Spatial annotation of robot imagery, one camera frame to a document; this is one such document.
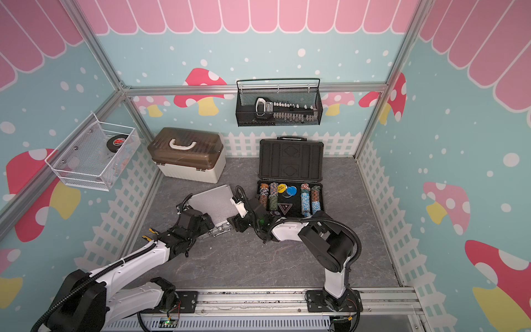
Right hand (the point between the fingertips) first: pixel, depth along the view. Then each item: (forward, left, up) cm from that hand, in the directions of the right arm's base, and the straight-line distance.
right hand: (232, 215), depth 88 cm
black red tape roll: (+17, +43, +27) cm, 53 cm away
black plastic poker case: (+26, -27, -2) cm, 37 cm away
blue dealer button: (+16, -27, -5) cm, 32 cm away
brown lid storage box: (+24, +18, +14) cm, 33 cm away
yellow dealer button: (+17, -22, -4) cm, 28 cm away
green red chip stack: (+10, -38, -3) cm, 39 cm away
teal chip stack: (+11, -33, -2) cm, 35 cm away
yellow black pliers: (-7, +38, -7) cm, 39 cm away
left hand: (-3, +13, -2) cm, 13 cm away
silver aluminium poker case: (+8, +7, -3) cm, 11 cm away
